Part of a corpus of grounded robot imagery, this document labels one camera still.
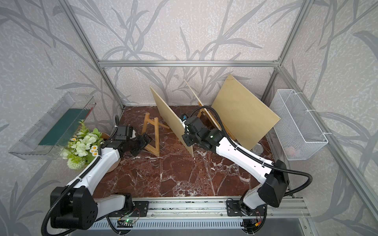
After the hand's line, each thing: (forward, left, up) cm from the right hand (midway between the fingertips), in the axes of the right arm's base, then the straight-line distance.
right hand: (186, 132), depth 77 cm
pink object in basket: (-11, -53, -3) cm, 55 cm away
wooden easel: (-1, +20, -19) cm, 27 cm away
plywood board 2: (+5, +7, +4) cm, 9 cm away
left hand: (0, +22, -10) cm, 25 cm away
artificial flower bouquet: (-13, +43, +8) cm, 46 cm away
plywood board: (+11, -35, -1) cm, 36 cm away
